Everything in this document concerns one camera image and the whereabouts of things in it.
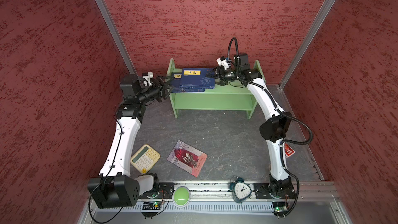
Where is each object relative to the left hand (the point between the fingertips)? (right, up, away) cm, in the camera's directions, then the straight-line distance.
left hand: (175, 84), depth 68 cm
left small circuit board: (-12, -57, +3) cm, 59 cm away
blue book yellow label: (-1, -1, +10) cm, 10 cm away
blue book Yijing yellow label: (+9, +5, +13) cm, 17 cm away
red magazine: (+3, -40, +17) cm, 44 cm away
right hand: (+15, +4, +12) cm, 19 cm away
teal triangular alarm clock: (+30, -50, +3) cm, 59 cm away
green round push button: (+2, -53, +3) cm, 53 cm away
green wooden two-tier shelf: (+24, -6, +28) cm, 38 cm away
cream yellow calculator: (-20, -40, +15) cm, 47 cm away
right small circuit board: (+49, -58, +3) cm, 76 cm away
